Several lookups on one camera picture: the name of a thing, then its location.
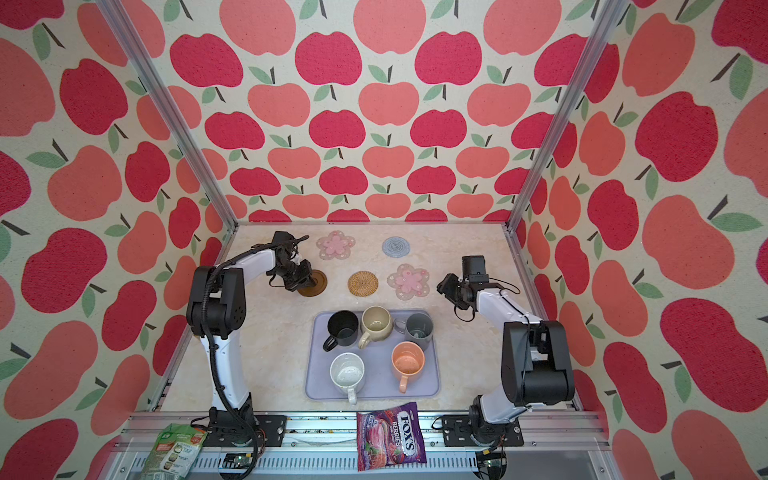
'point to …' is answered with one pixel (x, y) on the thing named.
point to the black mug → (344, 326)
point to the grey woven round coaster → (396, 246)
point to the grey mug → (418, 327)
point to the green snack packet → (174, 452)
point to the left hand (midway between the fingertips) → (321, 282)
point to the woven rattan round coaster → (363, 283)
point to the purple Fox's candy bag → (389, 437)
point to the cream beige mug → (376, 323)
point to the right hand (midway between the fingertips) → (449, 287)
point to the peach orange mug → (407, 359)
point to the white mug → (347, 372)
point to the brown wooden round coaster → (318, 288)
